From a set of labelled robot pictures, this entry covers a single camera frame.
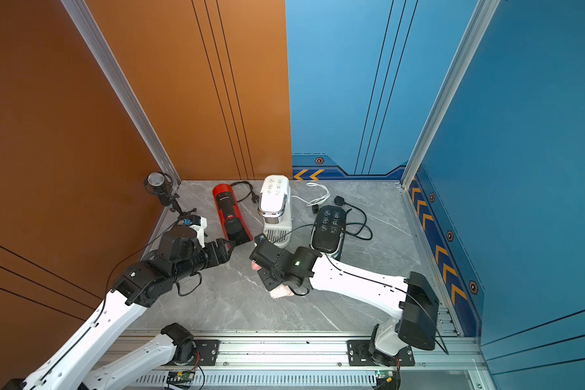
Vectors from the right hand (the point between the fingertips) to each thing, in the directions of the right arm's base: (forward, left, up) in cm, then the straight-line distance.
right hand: (269, 270), depth 74 cm
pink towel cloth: (-8, -4, +3) cm, 9 cm away
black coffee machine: (+10, -18, +6) cm, 22 cm away
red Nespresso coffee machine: (+17, +14, 0) cm, 22 cm away
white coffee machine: (+22, -1, +6) cm, 22 cm away
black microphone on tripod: (+29, +42, +9) cm, 52 cm away
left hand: (+5, +12, +7) cm, 15 cm away
